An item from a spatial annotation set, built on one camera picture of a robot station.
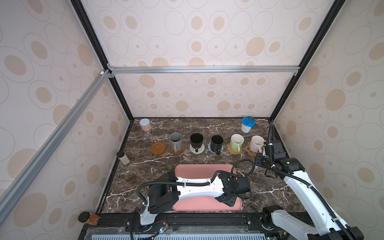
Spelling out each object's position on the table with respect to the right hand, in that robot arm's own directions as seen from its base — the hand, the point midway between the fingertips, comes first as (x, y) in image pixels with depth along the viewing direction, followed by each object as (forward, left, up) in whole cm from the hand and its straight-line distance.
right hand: (265, 158), depth 79 cm
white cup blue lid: (+32, +2, -6) cm, 33 cm away
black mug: (+15, +37, -5) cm, 41 cm away
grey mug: (+18, +51, -7) cm, 55 cm away
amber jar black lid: (-31, +84, -5) cm, 90 cm away
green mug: (+17, +11, -8) cm, 22 cm away
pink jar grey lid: (+31, +76, -7) cm, 83 cm away
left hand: (-20, +18, -9) cm, 29 cm away
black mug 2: (+16, +25, -10) cm, 31 cm away
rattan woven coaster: (+13, +12, -15) cm, 23 cm away
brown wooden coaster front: (+10, +50, -13) cm, 52 cm away
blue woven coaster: (+14, +28, -14) cm, 35 cm away
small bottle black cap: (+1, +81, -6) cm, 81 cm away
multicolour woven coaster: (+13, +35, -13) cm, 39 cm away
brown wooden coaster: (+14, +64, -13) cm, 67 cm away
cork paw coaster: (+14, +2, -15) cm, 21 cm away
